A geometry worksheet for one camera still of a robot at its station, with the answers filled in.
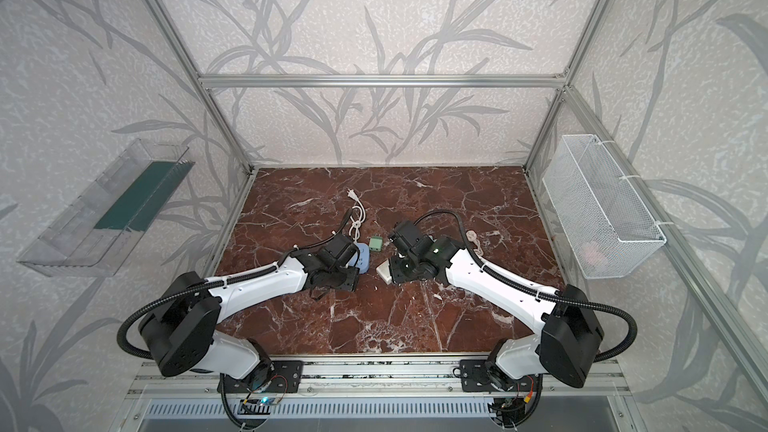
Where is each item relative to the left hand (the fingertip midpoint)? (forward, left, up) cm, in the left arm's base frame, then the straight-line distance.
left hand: (356, 271), depth 88 cm
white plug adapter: (+1, -8, -1) cm, 8 cm away
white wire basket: (-4, -56, +32) cm, 65 cm away
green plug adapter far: (+11, -5, -3) cm, 12 cm away
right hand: (-1, -12, +9) cm, 15 cm away
